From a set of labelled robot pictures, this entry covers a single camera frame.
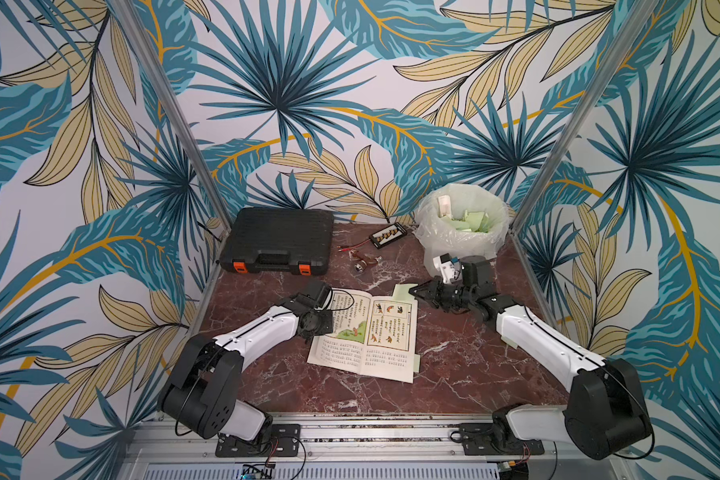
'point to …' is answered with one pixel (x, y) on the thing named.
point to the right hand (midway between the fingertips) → (409, 290)
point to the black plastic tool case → (282, 241)
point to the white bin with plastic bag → (462, 221)
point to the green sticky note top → (401, 292)
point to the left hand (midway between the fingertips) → (324, 328)
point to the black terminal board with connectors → (387, 235)
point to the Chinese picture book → (371, 335)
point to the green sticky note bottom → (417, 360)
